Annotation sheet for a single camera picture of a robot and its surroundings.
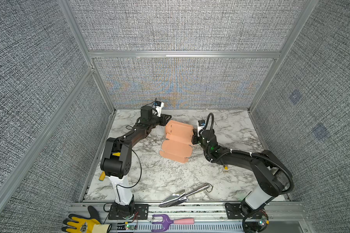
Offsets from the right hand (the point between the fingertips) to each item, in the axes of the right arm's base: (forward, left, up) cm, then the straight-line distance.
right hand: (193, 126), depth 88 cm
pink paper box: (-4, +9, -15) cm, 18 cm away
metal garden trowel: (-36, +8, -16) cm, 40 cm away
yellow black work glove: (-48, +50, -10) cm, 70 cm away
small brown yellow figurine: (-20, -20, -15) cm, 31 cm away
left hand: (+8, +12, +2) cm, 15 cm away
